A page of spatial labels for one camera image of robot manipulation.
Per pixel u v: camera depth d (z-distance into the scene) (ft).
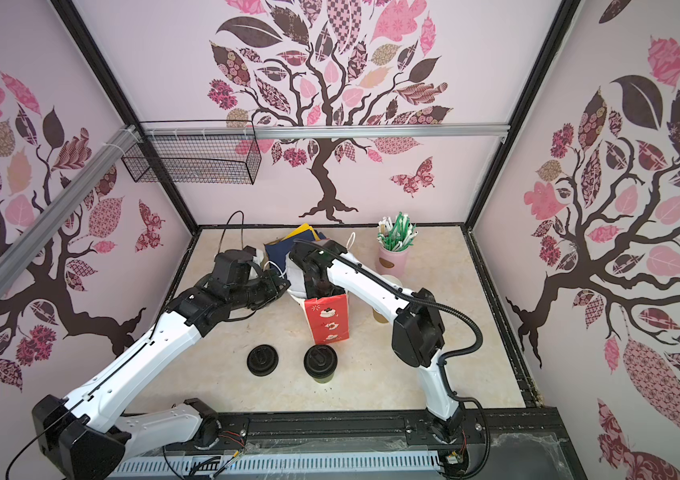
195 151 3.11
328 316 2.45
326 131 3.03
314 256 1.97
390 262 3.16
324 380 2.65
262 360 2.73
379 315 1.75
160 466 2.29
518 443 2.38
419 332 1.67
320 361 2.44
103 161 2.51
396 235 3.10
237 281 1.87
